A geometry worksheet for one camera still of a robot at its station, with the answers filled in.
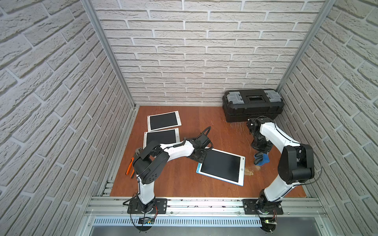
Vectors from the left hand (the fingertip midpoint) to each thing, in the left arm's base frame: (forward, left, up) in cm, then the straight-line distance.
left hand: (200, 158), depth 91 cm
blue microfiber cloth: (-7, -35, +13) cm, 38 cm away
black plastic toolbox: (+30, -27, +18) cm, 45 cm away
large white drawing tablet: (+19, +27, -4) cm, 34 cm away
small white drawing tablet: (+31, +27, 0) cm, 41 cm away
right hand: (0, -37, +11) cm, 39 cm away
